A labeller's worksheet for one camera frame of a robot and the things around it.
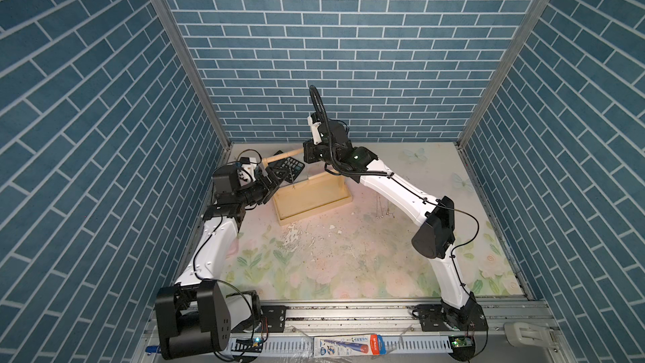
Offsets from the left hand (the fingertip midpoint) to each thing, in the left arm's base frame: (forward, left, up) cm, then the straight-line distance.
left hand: (290, 178), depth 79 cm
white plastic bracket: (-39, -69, -20) cm, 82 cm away
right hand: (+10, -4, +6) cm, 12 cm away
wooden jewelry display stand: (+9, -5, -26) cm, 28 cm away
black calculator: (+23, +3, -21) cm, 32 cm away
